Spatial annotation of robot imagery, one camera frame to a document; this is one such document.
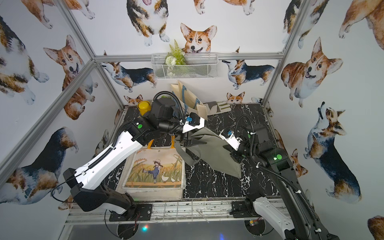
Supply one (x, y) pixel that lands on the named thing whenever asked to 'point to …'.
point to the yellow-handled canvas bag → (155, 173)
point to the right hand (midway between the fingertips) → (225, 143)
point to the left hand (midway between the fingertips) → (207, 129)
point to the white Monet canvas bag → (154, 194)
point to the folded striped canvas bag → (215, 107)
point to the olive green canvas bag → (215, 152)
